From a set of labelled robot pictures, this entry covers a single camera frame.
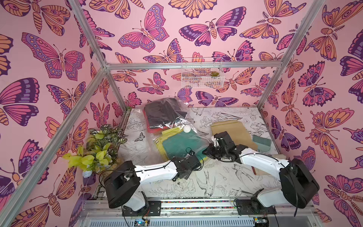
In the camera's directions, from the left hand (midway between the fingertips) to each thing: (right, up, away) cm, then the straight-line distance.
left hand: (185, 167), depth 85 cm
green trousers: (-2, +14, +7) cm, 16 cm away
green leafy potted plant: (-42, +13, -17) cm, 47 cm away
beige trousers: (+39, +21, +22) cm, 49 cm away
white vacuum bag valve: (+1, +23, +12) cm, 26 cm away
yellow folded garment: (-14, +18, +14) cm, 27 cm away
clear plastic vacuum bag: (-3, +28, +13) cm, 31 cm away
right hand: (+11, +10, 0) cm, 15 cm away
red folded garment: (-22, +21, +15) cm, 34 cm away
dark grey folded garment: (-17, +35, +21) cm, 44 cm away
